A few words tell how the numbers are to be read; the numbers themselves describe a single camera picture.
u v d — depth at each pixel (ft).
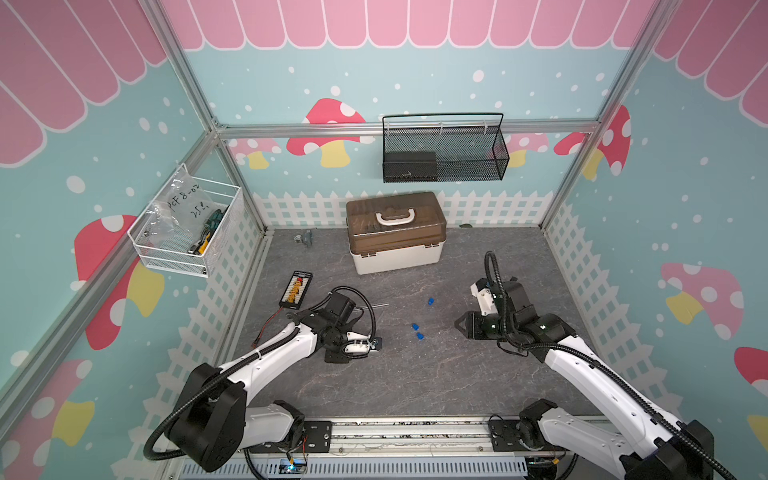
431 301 3.27
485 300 2.30
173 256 2.11
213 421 1.34
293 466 2.38
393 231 3.01
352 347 2.41
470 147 3.09
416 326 3.09
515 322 1.91
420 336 3.01
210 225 2.42
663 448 1.27
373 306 3.21
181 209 2.34
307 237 3.81
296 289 3.28
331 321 2.19
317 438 2.44
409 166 2.73
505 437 2.44
